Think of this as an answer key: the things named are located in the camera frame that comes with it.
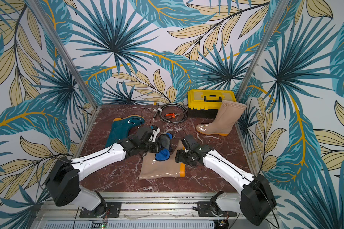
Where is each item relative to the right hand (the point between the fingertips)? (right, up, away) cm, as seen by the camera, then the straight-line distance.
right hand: (180, 159), depth 82 cm
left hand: (-10, +6, -1) cm, 12 cm away
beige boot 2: (+31, +27, +7) cm, 41 cm away
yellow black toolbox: (+20, +35, +20) cm, 45 cm away
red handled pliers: (-5, +26, +31) cm, 41 cm away
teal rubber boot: (-41, +17, +19) cm, 48 cm away
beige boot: (-17, -8, +6) cm, 20 cm away
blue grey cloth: (-9, +7, -2) cm, 12 cm away
